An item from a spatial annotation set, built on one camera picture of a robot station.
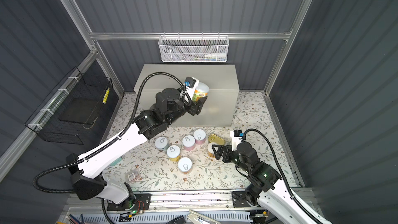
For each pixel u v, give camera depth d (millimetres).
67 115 727
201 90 599
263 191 532
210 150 841
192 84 525
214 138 912
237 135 654
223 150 652
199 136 909
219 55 872
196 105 554
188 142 888
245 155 532
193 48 1238
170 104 463
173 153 844
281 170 533
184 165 793
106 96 833
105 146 419
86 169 400
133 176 789
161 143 867
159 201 754
